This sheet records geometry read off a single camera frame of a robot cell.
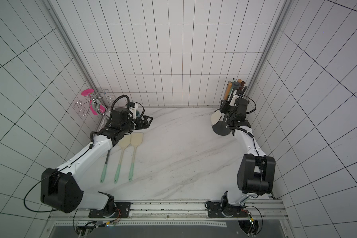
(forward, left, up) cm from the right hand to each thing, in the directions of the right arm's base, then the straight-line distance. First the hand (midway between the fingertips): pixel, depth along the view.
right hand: (227, 99), depth 85 cm
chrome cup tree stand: (-8, +77, +2) cm, 78 cm away
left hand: (-15, +47, -6) cm, 50 cm away
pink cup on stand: (+1, +85, +1) cm, 85 cm away
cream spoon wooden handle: (+2, +3, -18) cm, 18 cm away
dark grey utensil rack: (-1, -4, -27) cm, 28 cm away
